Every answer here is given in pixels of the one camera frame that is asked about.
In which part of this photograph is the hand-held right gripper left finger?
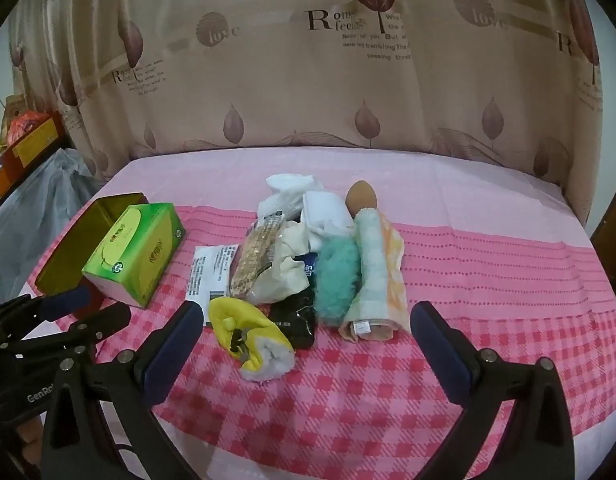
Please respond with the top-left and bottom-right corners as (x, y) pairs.
(40, 301), (204, 480)

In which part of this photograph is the clear snack bar packet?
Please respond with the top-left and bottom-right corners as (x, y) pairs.
(229, 212), (289, 302)

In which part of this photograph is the grey plastic bag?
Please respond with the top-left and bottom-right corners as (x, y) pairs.
(0, 149), (102, 311)

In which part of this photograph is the white towel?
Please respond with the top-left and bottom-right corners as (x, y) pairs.
(302, 191), (357, 252)

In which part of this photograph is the orange cardboard box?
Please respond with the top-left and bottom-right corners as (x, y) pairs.
(0, 110), (67, 196)

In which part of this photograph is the gold tin box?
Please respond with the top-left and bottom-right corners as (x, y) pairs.
(34, 192), (149, 318)

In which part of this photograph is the black packet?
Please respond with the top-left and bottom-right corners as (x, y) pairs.
(269, 290), (317, 350)

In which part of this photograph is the green tissue box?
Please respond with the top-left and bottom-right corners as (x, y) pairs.
(82, 203), (187, 309)

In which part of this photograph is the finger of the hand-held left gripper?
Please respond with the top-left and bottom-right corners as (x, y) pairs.
(15, 302), (133, 361)
(0, 287), (92, 343)

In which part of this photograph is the person's left hand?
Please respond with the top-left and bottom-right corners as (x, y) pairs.
(19, 420), (43, 467)

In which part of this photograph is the white printed packet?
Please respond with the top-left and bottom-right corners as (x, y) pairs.
(185, 245), (239, 328)

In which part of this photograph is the white mesh cloth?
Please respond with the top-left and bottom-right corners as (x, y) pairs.
(258, 174), (317, 222)

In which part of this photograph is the brown makeup sponge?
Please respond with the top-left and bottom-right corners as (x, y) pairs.
(345, 181), (380, 217)

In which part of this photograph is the brown wooden furniture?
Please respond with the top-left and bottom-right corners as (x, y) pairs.
(588, 192), (616, 263)

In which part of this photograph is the pink checked blanket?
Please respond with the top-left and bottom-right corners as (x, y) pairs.
(0, 145), (616, 480)

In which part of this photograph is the cream cloth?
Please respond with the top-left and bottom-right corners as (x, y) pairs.
(248, 222), (312, 306)

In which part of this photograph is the teal fluffy cloth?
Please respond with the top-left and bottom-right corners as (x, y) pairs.
(313, 237), (362, 322)

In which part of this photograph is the beige leaf print curtain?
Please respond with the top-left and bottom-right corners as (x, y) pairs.
(8, 0), (609, 226)

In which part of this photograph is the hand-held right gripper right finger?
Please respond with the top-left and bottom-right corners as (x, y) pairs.
(410, 301), (577, 480)

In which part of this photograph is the pastel striped rolled towel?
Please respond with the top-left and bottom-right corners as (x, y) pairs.
(338, 207), (408, 344)

